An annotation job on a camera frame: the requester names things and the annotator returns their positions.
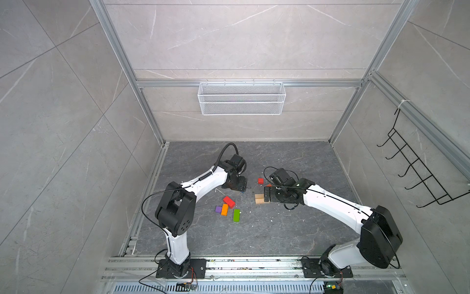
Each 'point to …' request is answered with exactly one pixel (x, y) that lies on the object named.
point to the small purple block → (218, 209)
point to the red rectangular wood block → (229, 202)
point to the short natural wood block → (259, 198)
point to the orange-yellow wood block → (224, 209)
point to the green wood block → (236, 215)
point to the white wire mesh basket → (242, 98)
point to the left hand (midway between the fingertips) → (239, 182)
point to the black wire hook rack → (437, 195)
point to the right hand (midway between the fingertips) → (272, 194)
